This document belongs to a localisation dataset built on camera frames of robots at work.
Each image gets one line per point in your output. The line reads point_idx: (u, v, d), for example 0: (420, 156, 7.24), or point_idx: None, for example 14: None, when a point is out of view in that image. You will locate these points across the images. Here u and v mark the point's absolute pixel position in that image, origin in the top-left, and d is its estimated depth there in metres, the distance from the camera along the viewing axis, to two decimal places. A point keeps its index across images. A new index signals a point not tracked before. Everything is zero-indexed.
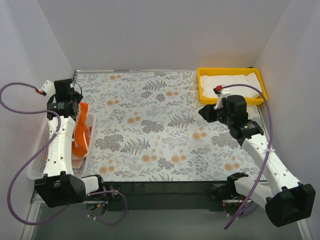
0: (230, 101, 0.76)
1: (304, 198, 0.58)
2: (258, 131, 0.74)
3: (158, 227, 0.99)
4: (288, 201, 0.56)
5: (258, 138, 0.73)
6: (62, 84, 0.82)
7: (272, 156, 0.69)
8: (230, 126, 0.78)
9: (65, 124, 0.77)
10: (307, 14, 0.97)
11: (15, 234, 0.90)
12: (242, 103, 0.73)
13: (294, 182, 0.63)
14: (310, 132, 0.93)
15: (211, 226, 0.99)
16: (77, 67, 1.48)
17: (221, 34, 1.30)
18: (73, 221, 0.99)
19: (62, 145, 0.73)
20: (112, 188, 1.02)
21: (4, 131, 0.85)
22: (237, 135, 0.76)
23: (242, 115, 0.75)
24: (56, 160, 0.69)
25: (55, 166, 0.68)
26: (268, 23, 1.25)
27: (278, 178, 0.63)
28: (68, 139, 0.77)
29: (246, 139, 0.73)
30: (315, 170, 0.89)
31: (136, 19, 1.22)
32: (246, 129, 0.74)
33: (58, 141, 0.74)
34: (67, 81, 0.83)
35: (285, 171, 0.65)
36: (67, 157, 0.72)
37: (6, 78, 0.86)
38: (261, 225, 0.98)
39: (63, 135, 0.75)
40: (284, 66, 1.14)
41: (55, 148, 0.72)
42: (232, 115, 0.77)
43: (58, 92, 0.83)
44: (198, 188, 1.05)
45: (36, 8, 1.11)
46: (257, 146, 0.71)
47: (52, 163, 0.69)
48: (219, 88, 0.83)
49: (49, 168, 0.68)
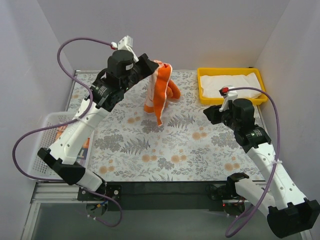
0: (236, 105, 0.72)
1: (308, 214, 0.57)
2: (266, 139, 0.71)
3: (158, 227, 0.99)
4: (293, 217, 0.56)
5: (264, 148, 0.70)
6: (114, 62, 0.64)
7: (279, 169, 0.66)
8: (236, 132, 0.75)
9: (91, 114, 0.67)
10: (307, 14, 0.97)
11: (15, 234, 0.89)
12: (249, 108, 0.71)
13: (300, 197, 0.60)
14: (309, 132, 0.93)
15: (211, 226, 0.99)
16: (77, 66, 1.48)
17: (221, 34, 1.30)
18: (73, 221, 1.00)
19: (76, 134, 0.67)
20: (112, 188, 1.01)
21: (4, 131, 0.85)
22: (243, 142, 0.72)
23: (249, 120, 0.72)
24: (63, 145, 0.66)
25: (59, 149, 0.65)
26: (268, 24, 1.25)
27: (284, 193, 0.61)
28: (87, 130, 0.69)
29: (253, 148, 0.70)
30: (314, 170, 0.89)
31: (136, 20, 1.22)
32: (253, 136, 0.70)
33: (77, 126, 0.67)
34: (120, 63, 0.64)
35: (292, 186, 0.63)
36: (75, 147, 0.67)
37: (6, 79, 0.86)
38: (261, 225, 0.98)
39: (83, 125, 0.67)
40: (284, 67, 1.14)
41: (70, 131, 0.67)
42: (238, 121, 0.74)
43: (109, 69, 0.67)
44: (197, 188, 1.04)
45: (37, 9, 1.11)
46: (263, 157, 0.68)
47: (59, 144, 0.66)
48: (225, 90, 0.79)
49: (54, 147, 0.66)
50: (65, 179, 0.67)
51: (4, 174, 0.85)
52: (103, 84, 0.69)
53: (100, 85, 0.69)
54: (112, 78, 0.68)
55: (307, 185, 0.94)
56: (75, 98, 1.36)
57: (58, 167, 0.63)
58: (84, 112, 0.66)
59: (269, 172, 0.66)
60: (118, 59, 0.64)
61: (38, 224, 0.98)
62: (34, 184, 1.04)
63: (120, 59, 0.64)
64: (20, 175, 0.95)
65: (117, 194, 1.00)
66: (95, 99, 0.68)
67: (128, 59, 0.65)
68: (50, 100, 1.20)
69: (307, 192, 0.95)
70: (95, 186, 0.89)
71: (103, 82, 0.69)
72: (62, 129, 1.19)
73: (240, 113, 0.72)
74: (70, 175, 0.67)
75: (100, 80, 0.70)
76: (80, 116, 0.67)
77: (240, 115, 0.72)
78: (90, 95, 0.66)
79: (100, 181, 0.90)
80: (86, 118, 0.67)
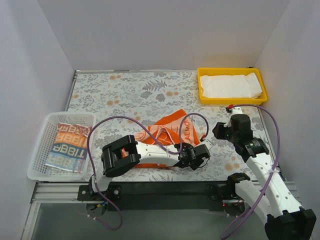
0: (234, 118, 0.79)
1: (304, 223, 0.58)
2: (264, 149, 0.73)
3: (158, 227, 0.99)
4: (288, 225, 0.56)
5: (262, 157, 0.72)
6: (201, 148, 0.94)
7: (275, 178, 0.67)
8: (235, 144, 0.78)
9: (172, 156, 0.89)
10: (307, 15, 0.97)
11: (15, 234, 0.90)
12: (247, 121, 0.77)
13: (295, 206, 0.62)
14: (310, 132, 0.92)
15: (211, 226, 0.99)
16: (78, 67, 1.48)
17: (221, 34, 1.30)
18: (73, 221, 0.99)
19: (158, 155, 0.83)
20: (112, 187, 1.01)
21: (4, 132, 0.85)
22: (242, 152, 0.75)
23: (247, 132, 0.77)
24: (147, 150, 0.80)
25: (144, 151, 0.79)
26: (268, 23, 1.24)
27: (279, 201, 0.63)
28: (161, 159, 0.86)
29: (251, 157, 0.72)
30: (314, 171, 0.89)
31: (136, 19, 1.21)
32: (251, 146, 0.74)
33: (161, 151, 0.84)
34: (203, 152, 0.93)
35: (287, 194, 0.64)
36: (149, 158, 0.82)
37: (5, 79, 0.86)
38: (260, 225, 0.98)
39: (164, 155, 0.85)
40: (284, 67, 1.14)
41: (155, 149, 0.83)
42: (236, 133, 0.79)
43: (194, 148, 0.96)
44: (198, 188, 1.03)
45: (37, 8, 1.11)
46: (260, 166, 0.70)
47: (145, 147, 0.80)
48: (231, 106, 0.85)
49: (140, 144, 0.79)
50: (121, 170, 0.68)
51: (5, 174, 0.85)
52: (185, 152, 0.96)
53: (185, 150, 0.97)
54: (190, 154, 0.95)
55: (307, 185, 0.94)
56: (74, 98, 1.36)
57: (134, 159, 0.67)
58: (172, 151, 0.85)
59: (264, 180, 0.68)
60: (204, 150, 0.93)
61: (38, 224, 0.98)
62: (34, 184, 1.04)
63: (203, 151, 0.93)
64: (21, 175, 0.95)
65: (117, 194, 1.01)
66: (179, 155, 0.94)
67: (205, 153, 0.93)
68: (50, 101, 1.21)
69: (306, 192, 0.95)
70: (106, 185, 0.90)
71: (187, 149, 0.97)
72: (62, 129, 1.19)
73: (237, 126, 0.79)
74: (122, 171, 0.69)
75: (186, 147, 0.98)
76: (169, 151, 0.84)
77: (238, 127, 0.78)
78: (180, 149, 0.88)
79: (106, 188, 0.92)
80: (168, 154, 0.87)
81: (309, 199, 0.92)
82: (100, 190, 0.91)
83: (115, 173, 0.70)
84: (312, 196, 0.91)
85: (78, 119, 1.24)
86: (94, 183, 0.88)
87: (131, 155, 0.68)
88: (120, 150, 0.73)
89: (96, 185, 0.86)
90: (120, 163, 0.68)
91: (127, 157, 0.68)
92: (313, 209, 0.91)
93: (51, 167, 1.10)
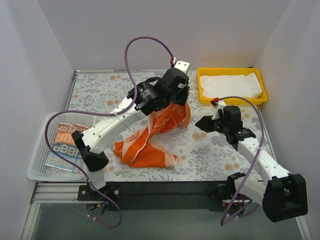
0: (225, 110, 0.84)
1: (295, 188, 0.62)
2: (251, 135, 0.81)
3: (158, 227, 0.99)
4: (278, 188, 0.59)
5: (250, 140, 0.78)
6: (170, 76, 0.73)
7: (264, 154, 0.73)
8: (227, 134, 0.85)
9: (128, 114, 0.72)
10: (308, 14, 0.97)
11: (15, 234, 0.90)
12: (237, 112, 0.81)
13: (284, 172, 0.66)
14: (310, 132, 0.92)
15: (211, 225, 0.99)
16: (78, 67, 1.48)
17: (221, 34, 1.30)
18: (73, 221, 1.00)
19: (110, 128, 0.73)
20: (112, 187, 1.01)
21: (4, 132, 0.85)
22: (232, 140, 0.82)
23: (238, 123, 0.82)
24: (95, 134, 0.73)
25: (92, 137, 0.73)
26: (268, 23, 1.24)
27: (269, 170, 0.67)
28: (122, 126, 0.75)
29: (240, 141, 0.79)
30: (315, 171, 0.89)
31: (136, 19, 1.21)
32: (240, 134, 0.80)
33: (112, 123, 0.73)
34: (175, 78, 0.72)
35: (276, 164, 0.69)
36: (105, 139, 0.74)
37: (5, 79, 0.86)
38: (260, 224, 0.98)
39: (118, 121, 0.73)
40: (284, 66, 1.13)
41: (105, 126, 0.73)
42: (228, 124, 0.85)
43: (163, 79, 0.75)
44: (198, 188, 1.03)
45: (37, 8, 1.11)
46: (249, 146, 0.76)
47: (92, 132, 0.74)
48: (216, 100, 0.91)
49: (87, 133, 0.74)
50: (88, 165, 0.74)
51: (4, 173, 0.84)
52: (148, 89, 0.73)
53: (147, 87, 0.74)
54: (161, 88, 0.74)
55: (307, 185, 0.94)
56: (74, 98, 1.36)
57: (85, 153, 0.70)
58: (123, 111, 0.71)
59: (252, 156, 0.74)
60: (174, 75, 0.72)
61: (38, 224, 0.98)
62: (34, 185, 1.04)
63: (173, 77, 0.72)
64: (21, 175, 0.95)
65: (118, 194, 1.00)
66: (136, 100, 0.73)
67: (178, 78, 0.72)
68: (50, 100, 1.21)
69: None
70: (103, 181, 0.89)
71: (150, 86, 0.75)
72: (62, 129, 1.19)
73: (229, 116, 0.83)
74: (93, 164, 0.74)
75: (146, 84, 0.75)
76: (118, 113, 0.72)
77: (229, 118, 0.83)
78: (135, 97, 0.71)
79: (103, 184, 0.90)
80: (122, 116, 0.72)
81: (310, 199, 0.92)
82: (96, 189, 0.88)
83: (91, 168, 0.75)
84: (313, 196, 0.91)
85: (78, 119, 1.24)
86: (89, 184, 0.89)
87: (81, 152, 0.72)
88: None
89: (91, 183, 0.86)
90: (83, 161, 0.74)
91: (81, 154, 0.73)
92: (314, 210, 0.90)
93: (51, 167, 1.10)
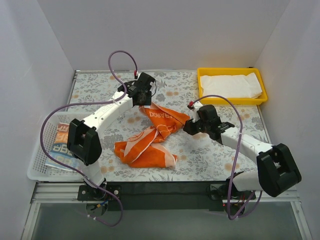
0: (202, 110, 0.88)
1: (283, 158, 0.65)
2: (230, 126, 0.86)
3: (158, 227, 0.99)
4: (267, 162, 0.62)
5: (231, 130, 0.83)
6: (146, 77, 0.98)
7: (245, 137, 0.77)
8: (209, 132, 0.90)
9: (124, 101, 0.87)
10: (308, 14, 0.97)
11: (15, 234, 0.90)
12: (212, 109, 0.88)
13: (268, 145, 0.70)
14: (310, 132, 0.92)
15: (211, 225, 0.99)
16: (78, 67, 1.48)
17: (221, 34, 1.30)
18: (73, 221, 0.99)
19: (110, 112, 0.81)
20: (112, 187, 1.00)
21: (4, 132, 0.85)
22: (215, 136, 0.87)
23: (215, 119, 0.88)
24: (97, 118, 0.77)
25: (95, 120, 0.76)
26: (268, 23, 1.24)
27: (254, 148, 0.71)
28: (116, 112, 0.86)
29: (222, 134, 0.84)
30: (315, 171, 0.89)
31: (135, 19, 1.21)
32: (220, 128, 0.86)
33: (111, 107, 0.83)
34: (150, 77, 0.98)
35: (259, 142, 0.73)
36: (105, 123, 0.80)
37: (4, 79, 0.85)
38: (260, 224, 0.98)
39: (116, 107, 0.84)
40: (284, 66, 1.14)
41: (105, 110, 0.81)
42: (207, 122, 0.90)
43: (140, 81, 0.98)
44: (199, 188, 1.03)
45: (37, 8, 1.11)
46: (231, 135, 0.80)
47: (93, 117, 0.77)
48: (191, 104, 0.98)
49: (88, 119, 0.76)
50: (91, 150, 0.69)
51: (5, 173, 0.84)
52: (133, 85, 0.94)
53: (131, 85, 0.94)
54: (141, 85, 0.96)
55: (308, 186, 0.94)
56: (74, 98, 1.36)
57: (92, 133, 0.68)
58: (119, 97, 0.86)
59: (236, 142, 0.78)
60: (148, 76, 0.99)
61: (37, 224, 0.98)
62: (34, 185, 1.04)
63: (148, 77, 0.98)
64: (21, 175, 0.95)
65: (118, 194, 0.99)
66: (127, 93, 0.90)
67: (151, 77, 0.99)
68: (50, 100, 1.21)
69: (308, 192, 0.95)
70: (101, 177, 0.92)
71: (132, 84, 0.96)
72: (62, 129, 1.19)
73: (206, 115, 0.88)
74: (94, 150, 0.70)
75: (129, 83, 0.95)
76: (115, 100, 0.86)
77: (207, 117, 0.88)
78: (126, 88, 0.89)
79: (102, 179, 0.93)
80: (119, 103, 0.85)
81: (312, 199, 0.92)
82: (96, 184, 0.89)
83: (92, 154, 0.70)
84: (314, 196, 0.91)
85: None
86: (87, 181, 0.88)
87: (87, 133, 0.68)
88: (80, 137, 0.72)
89: (91, 180, 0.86)
90: (86, 147, 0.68)
91: (86, 138, 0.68)
92: (315, 210, 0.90)
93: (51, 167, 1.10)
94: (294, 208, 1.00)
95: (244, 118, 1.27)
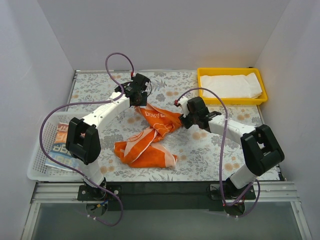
0: (190, 101, 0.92)
1: (266, 137, 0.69)
2: (218, 114, 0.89)
3: (158, 227, 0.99)
4: (250, 142, 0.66)
5: (217, 118, 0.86)
6: (140, 77, 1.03)
7: (231, 122, 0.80)
8: (197, 122, 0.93)
9: (121, 100, 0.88)
10: (308, 14, 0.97)
11: (15, 234, 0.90)
12: (199, 100, 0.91)
13: (251, 127, 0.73)
14: (310, 132, 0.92)
15: (211, 225, 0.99)
16: (78, 67, 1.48)
17: (221, 34, 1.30)
18: (72, 221, 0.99)
19: (108, 111, 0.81)
20: (112, 187, 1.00)
21: (4, 132, 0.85)
22: (204, 125, 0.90)
23: (204, 109, 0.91)
24: (96, 116, 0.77)
25: (94, 118, 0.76)
26: (268, 23, 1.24)
27: (239, 131, 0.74)
28: (115, 111, 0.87)
29: (210, 121, 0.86)
30: (315, 171, 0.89)
31: (135, 19, 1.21)
32: (208, 117, 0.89)
33: (109, 105, 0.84)
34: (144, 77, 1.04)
35: (243, 125, 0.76)
36: (104, 121, 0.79)
37: (4, 79, 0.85)
38: (260, 224, 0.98)
39: (114, 105, 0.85)
40: (284, 66, 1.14)
41: (102, 109, 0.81)
42: (195, 113, 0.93)
43: (135, 81, 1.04)
44: (199, 188, 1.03)
45: (37, 8, 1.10)
46: (218, 122, 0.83)
47: (91, 116, 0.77)
48: (177, 102, 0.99)
49: (87, 117, 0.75)
50: (92, 147, 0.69)
51: (5, 173, 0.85)
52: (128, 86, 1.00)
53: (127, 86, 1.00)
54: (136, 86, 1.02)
55: (308, 186, 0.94)
56: (74, 98, 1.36)
57: (92, 131, 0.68)
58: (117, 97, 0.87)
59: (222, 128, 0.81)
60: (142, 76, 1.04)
61: (37, 224, 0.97)
62: (34, 185, 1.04)
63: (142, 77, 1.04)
64: (21, 175, 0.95)
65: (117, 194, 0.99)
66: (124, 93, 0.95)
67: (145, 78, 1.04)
68: (50, 100, 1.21)
69: (307, 192, 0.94)
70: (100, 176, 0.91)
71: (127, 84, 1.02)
72: (62, 129, 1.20)
73: (194, 106, 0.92)
74: (94, 147, 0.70)
75: (126, 84, 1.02)
76: (114, 99, 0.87)
77: (195, 108, 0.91)
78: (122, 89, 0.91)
79: (102, 177, 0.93)
80: (117, 102, 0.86)
81: (311, 199, 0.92)
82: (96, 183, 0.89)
83: (92, 153, 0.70)
84: (314, 196, 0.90)
85: None
86: (87, 180, 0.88)
87: (87, 131, 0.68)
88: (78, 136, 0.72)
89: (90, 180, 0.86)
90: (86, 144, 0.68)
91: (86, 135, 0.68)
92: (315, 210, 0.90)
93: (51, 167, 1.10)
94: (294, 208, 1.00)
95: (244, 118, 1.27)
